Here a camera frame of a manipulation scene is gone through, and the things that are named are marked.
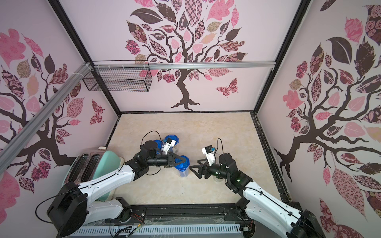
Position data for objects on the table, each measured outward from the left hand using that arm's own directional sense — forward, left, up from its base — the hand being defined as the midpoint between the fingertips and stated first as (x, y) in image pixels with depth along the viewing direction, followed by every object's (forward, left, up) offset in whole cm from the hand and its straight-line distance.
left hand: (184, 164), depth 73 cm
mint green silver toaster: (0, +48, 0) cm, 48 cm away
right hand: (0, -5, 0) cm, 5 cm away
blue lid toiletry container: (+19, +7, -4) cm, 21 cm away
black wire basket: (+54, +42, +17) cm, 71 cm away
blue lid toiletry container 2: (-1, +1, -4) cm, 4 cm away
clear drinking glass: (-2, -19, -18) cm, 26 cm away
